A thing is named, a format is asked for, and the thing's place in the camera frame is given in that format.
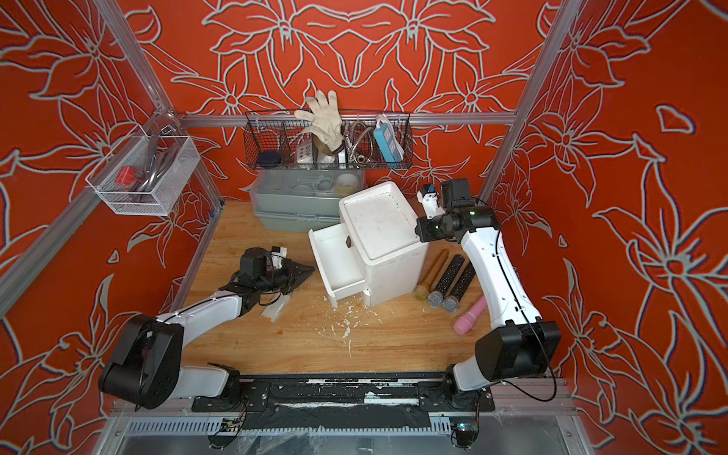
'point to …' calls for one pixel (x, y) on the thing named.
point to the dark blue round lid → (268, 158)
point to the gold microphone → (422, 290)
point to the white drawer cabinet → (383, 227)
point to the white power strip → (304, 154)
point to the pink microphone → (463, 324)
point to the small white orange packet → (272, 311)
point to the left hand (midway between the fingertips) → (315, 268)
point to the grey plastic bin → (300, 200)
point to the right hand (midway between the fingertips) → (414, 226)
